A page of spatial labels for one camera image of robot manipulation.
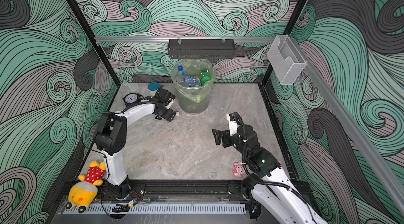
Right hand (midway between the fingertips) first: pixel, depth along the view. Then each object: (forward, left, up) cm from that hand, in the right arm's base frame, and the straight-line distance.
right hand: (221, 128), depth 73 cm
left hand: (+20, +32, -15) cm, 40 cm away
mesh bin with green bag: (+19, +14, -3) cm, 24 cm away
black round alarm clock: (+32, +59, -18) cm, 70 cm away
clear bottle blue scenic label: (+33, +21, 0) cm, 39 cm away
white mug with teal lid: (+40, +45, -14) cm, 62 cm away
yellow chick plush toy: (-25, +61, -12) cm, 67 cm away
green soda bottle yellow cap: (+30, +8, +6) cm, 32 cm away
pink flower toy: (-14, -9, -16) cm, 23 cm away
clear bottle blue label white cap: (+17, +25, -14) cm, 33 cm away
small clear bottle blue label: (+23, +14, +8) cm, 28 cm away
